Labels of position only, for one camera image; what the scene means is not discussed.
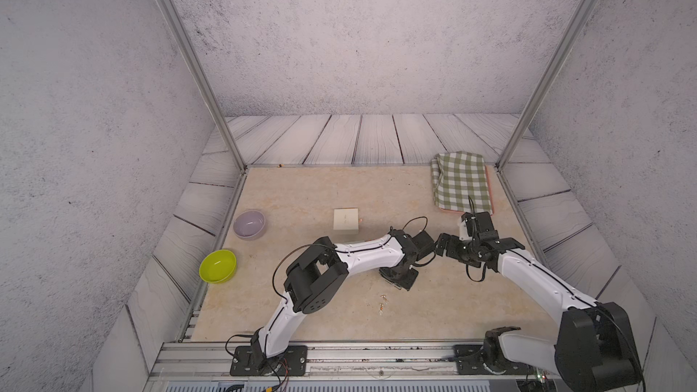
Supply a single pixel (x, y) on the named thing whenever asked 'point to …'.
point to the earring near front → (381, 308)
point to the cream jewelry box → (346, 219)
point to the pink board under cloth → (490, 196)
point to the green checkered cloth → (460, 181)
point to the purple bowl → (250, 224)
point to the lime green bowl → (218, 266)
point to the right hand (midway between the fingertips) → (448, 248)
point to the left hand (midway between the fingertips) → (405, 288)
